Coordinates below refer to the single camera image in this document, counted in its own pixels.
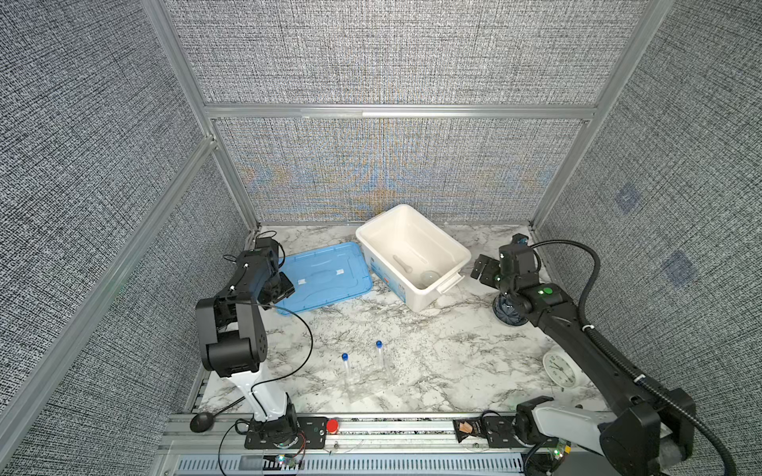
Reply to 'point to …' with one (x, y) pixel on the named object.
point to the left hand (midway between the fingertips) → (281, 298)
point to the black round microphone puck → (201, 422)
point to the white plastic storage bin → (410, 256)
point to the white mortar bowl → (427, 279)
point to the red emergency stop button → (332, 425)
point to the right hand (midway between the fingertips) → (490, 263)
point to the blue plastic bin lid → (323, 275)
